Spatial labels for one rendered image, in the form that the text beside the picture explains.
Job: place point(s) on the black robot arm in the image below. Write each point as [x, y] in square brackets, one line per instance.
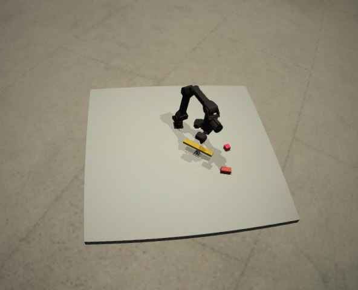
[209, 108]

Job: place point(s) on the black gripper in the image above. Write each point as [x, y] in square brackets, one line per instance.
[203, 136]

